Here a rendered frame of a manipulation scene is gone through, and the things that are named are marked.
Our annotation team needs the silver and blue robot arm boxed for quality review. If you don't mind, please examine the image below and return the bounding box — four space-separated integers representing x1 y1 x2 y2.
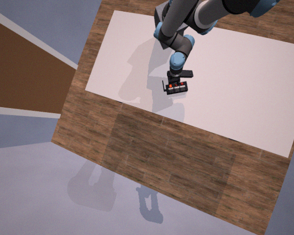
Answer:
153 0 280 78

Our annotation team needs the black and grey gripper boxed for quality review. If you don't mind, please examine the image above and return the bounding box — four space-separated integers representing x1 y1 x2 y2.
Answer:
167 71 180 85

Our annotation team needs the black power strip panel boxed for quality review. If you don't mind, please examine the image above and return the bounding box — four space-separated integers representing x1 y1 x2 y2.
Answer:
165 81 188 95

